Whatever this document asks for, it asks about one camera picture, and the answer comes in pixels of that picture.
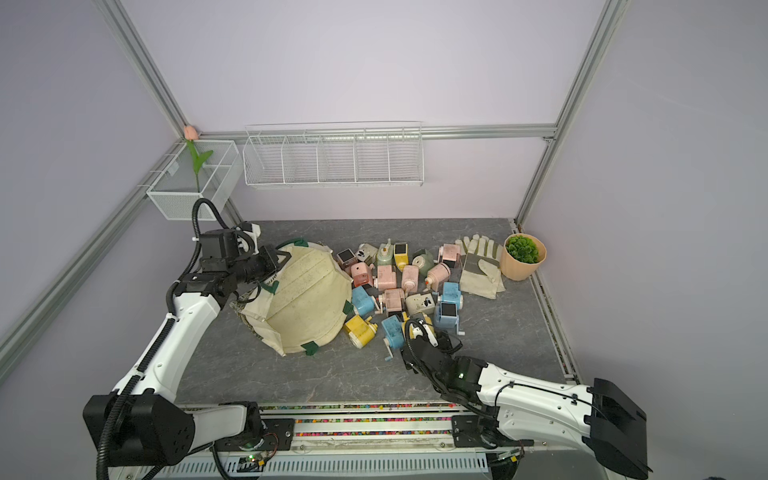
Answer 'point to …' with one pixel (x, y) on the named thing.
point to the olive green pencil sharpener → (424, 262)
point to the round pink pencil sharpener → (437, 274)
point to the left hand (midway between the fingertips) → (291, 256)
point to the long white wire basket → (334, 154)
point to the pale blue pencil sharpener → (446, 317)
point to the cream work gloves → (481, 269)
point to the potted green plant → (521, 256)
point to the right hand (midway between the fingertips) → (418, 336)
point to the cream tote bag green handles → (302, 304)
